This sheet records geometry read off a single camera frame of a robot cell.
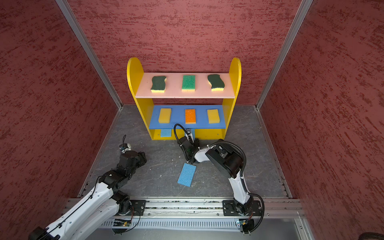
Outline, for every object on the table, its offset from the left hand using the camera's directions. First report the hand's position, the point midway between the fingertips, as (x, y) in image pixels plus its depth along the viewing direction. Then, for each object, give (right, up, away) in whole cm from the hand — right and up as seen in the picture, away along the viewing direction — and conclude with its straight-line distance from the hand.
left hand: (141, 157), depth 84 cm
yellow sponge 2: (+43, +24, +10) cm, 50 cm away
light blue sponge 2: (+26, -10, +1) cm, 28 cm away
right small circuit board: (+55, -29, -12) cm, 63 cm away
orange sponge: (+28, +23, +8) cm, 37 cm away
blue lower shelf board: (+20, +24, +11) cm, 33 cm away
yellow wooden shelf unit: (+35, +38, +39) cm, 65 cm away
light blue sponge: (+11, +13, +17) cm, 24 cm away
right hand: (+27, +7, +16) cm, 32 cm away
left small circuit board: (-5, -30, -12) cm, 32 cm away
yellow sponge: (+11, +25, +11) cm, 30 cm away
